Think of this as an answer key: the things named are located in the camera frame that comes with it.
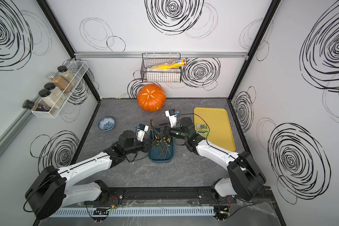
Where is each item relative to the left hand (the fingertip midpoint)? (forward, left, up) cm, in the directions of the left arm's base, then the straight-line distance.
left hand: (156, 142), depth 79 cm
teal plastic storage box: (0, -4, -13) cm, 14 cm away
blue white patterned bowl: (+21, +40, -13) cm, 47 cm away
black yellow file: (+4, -1, -13) cm, 13 cm away
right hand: (+4, 0, +9) cm, 10 cm away
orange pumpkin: (+37, +8, -1) cm, 38 cm away
